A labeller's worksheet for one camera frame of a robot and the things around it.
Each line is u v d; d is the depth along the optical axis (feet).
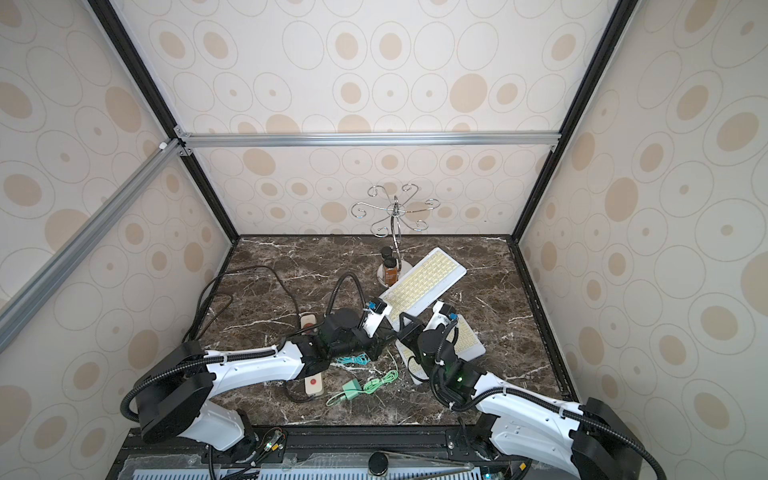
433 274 2.65
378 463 2.08
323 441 2.47
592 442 1.35
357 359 2.64
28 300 1.72
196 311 3.36
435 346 1.82
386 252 3.28
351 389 2.66
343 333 2.01
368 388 2.67
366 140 5.70
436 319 2.32
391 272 3.19
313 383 2.67
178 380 1.58
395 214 2.75
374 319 2.28
